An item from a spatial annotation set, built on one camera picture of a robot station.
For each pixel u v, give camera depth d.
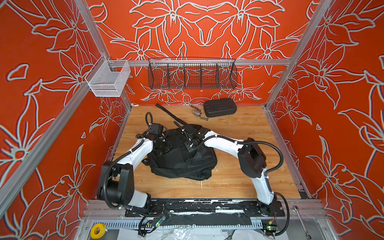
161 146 0.74
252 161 0.52
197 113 1.10
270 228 0.68
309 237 0.66
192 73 0.98
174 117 1.13
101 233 0.67
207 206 0.74
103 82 0.87
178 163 0.85
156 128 0.71
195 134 0.69
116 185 0.43
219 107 1.10
